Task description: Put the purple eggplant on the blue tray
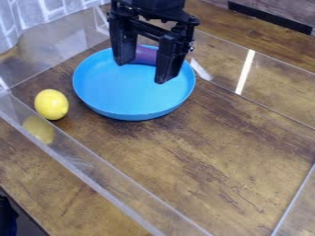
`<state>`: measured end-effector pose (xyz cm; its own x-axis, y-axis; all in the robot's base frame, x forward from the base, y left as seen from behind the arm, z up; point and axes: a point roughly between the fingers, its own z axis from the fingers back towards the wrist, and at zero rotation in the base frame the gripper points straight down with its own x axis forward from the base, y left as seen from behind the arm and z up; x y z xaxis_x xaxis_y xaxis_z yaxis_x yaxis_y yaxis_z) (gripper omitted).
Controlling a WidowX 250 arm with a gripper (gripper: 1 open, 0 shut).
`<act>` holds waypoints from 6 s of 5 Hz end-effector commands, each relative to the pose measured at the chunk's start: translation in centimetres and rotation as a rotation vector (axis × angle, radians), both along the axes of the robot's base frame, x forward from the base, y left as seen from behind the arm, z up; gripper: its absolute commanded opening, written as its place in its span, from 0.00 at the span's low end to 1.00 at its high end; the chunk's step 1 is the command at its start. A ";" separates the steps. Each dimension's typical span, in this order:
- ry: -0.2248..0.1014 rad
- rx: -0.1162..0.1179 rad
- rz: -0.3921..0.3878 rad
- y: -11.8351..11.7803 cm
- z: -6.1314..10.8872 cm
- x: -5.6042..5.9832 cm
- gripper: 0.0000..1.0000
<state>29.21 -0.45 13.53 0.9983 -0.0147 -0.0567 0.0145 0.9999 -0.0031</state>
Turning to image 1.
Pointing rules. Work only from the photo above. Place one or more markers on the dark baseboard strip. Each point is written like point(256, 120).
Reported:
point(271, 18)

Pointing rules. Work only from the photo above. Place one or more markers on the clear acrylic barrier wall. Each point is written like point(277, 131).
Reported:
point(222, 168)

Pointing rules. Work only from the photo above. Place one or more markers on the purple toy eggplant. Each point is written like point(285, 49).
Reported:
point(144, 55)

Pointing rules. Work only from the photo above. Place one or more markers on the white patterned curtain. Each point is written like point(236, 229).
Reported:
point(22, 14)

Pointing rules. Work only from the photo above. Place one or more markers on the blue round tray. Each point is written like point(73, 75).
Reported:
point(121, 92)

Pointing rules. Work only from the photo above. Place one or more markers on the yellow lemon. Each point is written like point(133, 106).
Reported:
point(50, 104)

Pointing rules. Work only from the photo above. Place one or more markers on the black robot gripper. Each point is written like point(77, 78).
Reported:
point(129, 16)

